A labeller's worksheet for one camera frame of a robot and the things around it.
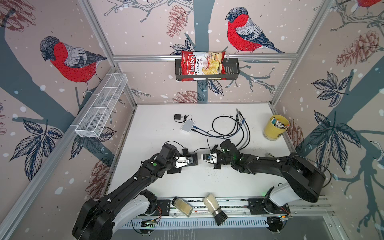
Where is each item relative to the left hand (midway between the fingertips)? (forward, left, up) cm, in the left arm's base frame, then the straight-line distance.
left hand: (178, 158), depth 82 cm
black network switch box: (-4, -9, +7) cm, 12 cm away
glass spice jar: (-24, -6, -5) cm, 25 cm away
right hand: (0, -14, -2) cm, 14 cm away
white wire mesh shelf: (+21, +41, +21) cm, 51 cm away
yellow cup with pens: (+20, -61, +4) cm, 65 cm away
